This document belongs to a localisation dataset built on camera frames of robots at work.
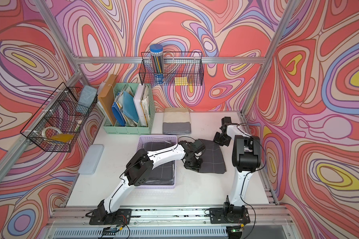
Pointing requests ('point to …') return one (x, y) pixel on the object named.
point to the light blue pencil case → (91, 159)
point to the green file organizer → (134, 111)
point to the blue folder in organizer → (119, 117)
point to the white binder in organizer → (137, 99)
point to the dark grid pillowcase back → (213, 161)
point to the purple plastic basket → (146, 138)
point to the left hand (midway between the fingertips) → (202, 171)
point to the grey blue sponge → (87, 97)
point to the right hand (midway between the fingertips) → (218, 145)
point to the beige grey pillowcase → (176, 121)
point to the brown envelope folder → (106, 98)
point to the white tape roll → (44, 130)
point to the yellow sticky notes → (181, 81)
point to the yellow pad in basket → (62, 138)
